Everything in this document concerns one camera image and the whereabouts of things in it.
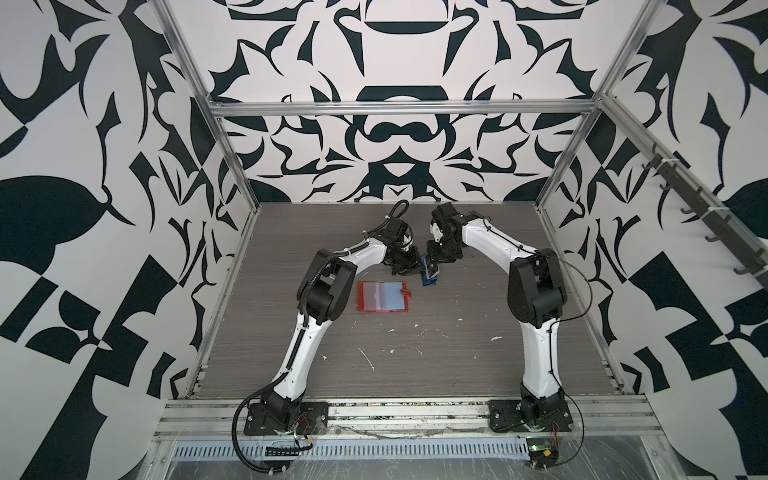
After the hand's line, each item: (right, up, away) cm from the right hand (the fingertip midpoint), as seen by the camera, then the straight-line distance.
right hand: (437, 255), depth 98 cm
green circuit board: (+20, -45, -27) cm, 56 cm away
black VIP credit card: (-2, -4, -2) cm, 5 cm away
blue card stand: (-4, -8, 0) cm, 9 cm away
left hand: (-3, -3, +2) cm, 4 cm away
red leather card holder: (-17, -12, -3) cm, 22 cm away
